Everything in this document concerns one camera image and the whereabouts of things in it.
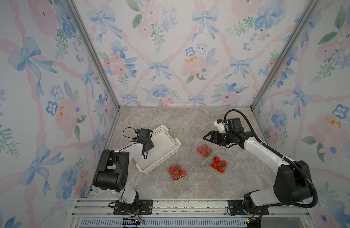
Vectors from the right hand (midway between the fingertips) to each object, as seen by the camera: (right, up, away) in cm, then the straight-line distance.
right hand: (208, 138), depth 85 cm
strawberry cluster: (+4, -17, +1) cm, 17 cm away
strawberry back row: (-1, -11, +7) cm, 13 cm away
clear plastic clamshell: (-1, -9, +8) cm, 12 cm away
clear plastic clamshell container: (-19, -20, -1) cm, 27 cm away
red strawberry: (-22, -19, -1) cm, 29 cm away
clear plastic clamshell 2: (+7, -16, +3) cm, 18 cm away
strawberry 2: (-18, -18, +1) cm, 26 cm away
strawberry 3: (-15, -20, -3) cm, 25 cm away
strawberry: (+2, -9, +7) cm, 12 cm away
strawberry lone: (-4, -8, +8) cm, 12 cm away
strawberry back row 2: (+6, -14, +4) cm, 16 cm away
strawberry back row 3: (+10, -16, +2) cm, 19 cm away
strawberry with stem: (0, -6, +9) cm, 11 cm away
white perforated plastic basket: (-27, -6, +13) cm, 31 cm away
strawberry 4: (+8, -19, 0) cm, 20 cm away
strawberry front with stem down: (-19, -22, -4) cm, 29 cm away
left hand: (-38, -5, +12) cm, 40 cm away
